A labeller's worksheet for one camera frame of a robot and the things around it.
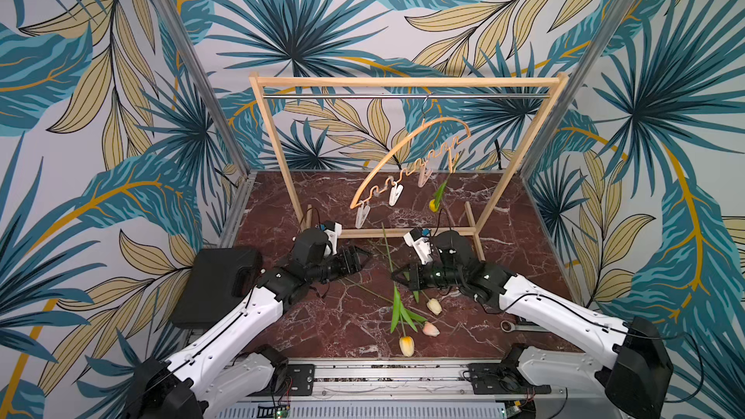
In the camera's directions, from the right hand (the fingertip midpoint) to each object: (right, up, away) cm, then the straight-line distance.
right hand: (391, 276), depth 73 cm
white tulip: (+13, -11, +12) cm, 21 cm away
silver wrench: (+34, -16, +9) cm, 39 cm away
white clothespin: (+1, +21, -2) cm, 21 cm away
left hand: (-7, +3, +3) cm, 8 cm away
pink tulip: (+11, -16, +7) cm, 21 cm away
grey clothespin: (-7, +16, -7) cm, 19 cm away
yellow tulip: (+15, +18, +20) cm, 31 cm away
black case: (-48, -5, +9) cm, 49 cm away
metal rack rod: (+6, +55, +25) cm, 60 cm away
